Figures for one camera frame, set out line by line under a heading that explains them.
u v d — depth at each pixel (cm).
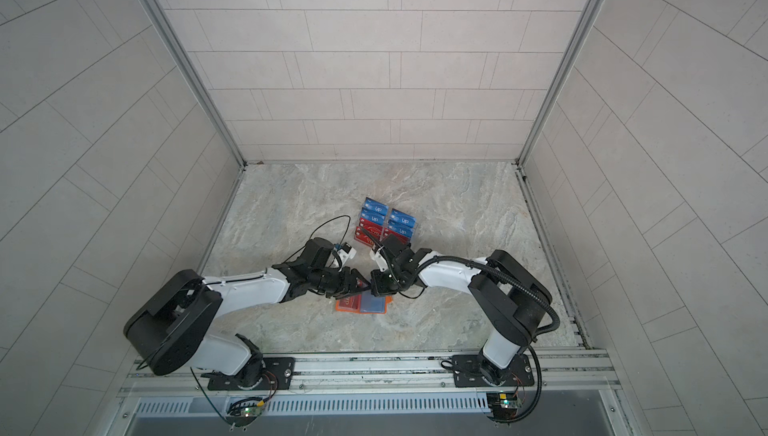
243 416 65
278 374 71
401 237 90
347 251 81
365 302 81
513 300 45
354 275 76
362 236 94
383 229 91
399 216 91
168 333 42
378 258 80
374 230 91
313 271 69
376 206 93
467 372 71
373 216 93
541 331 46
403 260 69
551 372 73
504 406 68
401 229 90
